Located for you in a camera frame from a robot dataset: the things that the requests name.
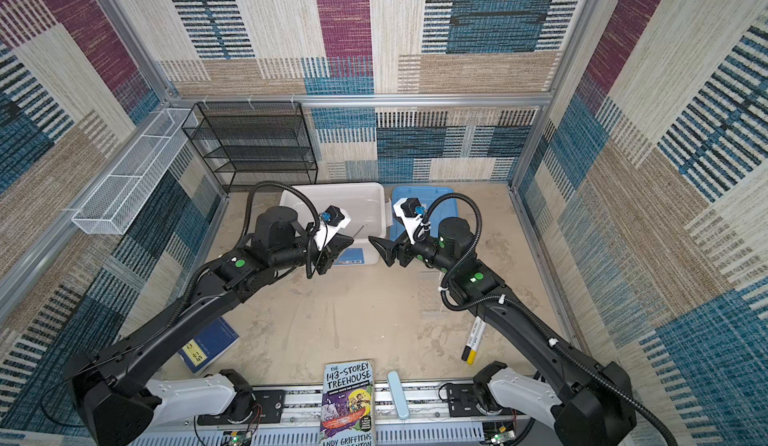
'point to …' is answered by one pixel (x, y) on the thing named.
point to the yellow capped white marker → (480, 330)
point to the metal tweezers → (358, 231)
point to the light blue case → (398, 395)
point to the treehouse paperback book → (348, 404)
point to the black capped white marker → (467, 350)
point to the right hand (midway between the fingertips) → (383, 230)
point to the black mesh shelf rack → (254, 143)
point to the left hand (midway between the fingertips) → (351, 235)
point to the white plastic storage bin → (364, 202)
